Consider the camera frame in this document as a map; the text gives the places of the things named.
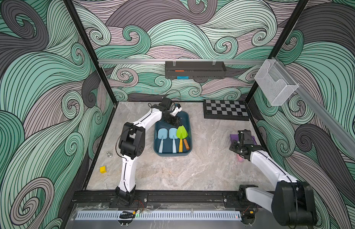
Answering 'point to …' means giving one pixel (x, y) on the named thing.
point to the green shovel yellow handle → (182, 133)
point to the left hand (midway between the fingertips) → (179, 122)
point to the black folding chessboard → (225, 109)
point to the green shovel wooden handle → (184, 135)
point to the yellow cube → (103, 170)
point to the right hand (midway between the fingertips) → (237, 147)
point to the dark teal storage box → (170, 140)
